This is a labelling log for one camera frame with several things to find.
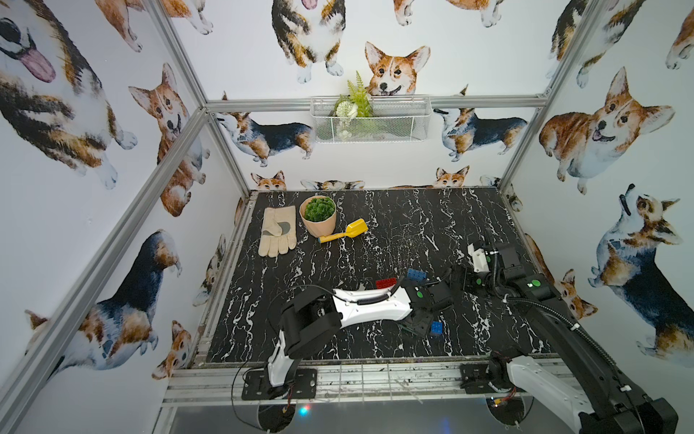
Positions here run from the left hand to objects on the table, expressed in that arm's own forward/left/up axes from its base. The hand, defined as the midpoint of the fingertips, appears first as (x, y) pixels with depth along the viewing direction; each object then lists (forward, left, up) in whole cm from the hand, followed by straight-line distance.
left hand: (420, 323), depth 81 cm
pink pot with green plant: (+38, +33, +5) cm, 50 cm away
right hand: (+9, -9, +11) cm, 17 cm away
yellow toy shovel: (+38, +20, -4) cm, 43 cm away
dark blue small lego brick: (-1, -5, -2) cm, 6 cm away
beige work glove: (+37, +50, -4) cm, 62 cm away
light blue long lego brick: (+16, -2, -2) cm, 17 cm away
